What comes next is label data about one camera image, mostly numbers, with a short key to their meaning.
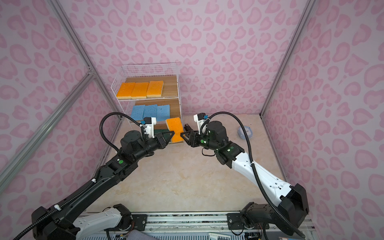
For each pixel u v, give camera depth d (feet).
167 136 2.22
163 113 2.82
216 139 1.79
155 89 2.45
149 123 2.02
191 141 2.07
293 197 1.32
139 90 2.38
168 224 2.41
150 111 2.88
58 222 1.26
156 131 2.03
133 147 1.70
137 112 2.89
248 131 3.50
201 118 2.07
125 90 2.38
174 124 2.30
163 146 1.99
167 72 3.11
